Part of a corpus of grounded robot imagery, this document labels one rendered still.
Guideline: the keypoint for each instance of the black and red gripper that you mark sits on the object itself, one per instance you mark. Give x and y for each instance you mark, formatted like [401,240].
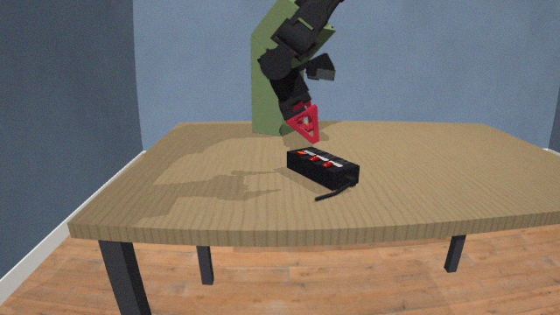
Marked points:
[294,118]

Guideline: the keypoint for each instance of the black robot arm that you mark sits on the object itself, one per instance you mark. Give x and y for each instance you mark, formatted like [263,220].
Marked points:
[297,39]

